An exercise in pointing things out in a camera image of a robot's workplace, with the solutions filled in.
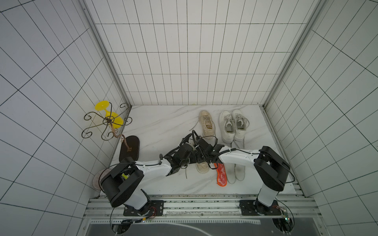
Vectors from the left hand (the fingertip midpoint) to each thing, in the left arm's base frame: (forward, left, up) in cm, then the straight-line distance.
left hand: (195, 157), depth 87 cm
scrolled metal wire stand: (-1, +41, +28) cm, 49 cm away
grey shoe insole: (-8, -21, -4) cm, 23 cm away
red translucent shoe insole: (-10, -15, -3) cm, 18 cm away
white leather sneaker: (+21, -21, +4) cm, 30 cm away
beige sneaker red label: (-7, -4, +2) cm, 8 cm away
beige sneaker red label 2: (+26, -7, +4) cm, 27 cm away
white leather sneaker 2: (+23, -31, +6) cm, 39 cm away
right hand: (+4, -1, -2) cm, 5 cm away
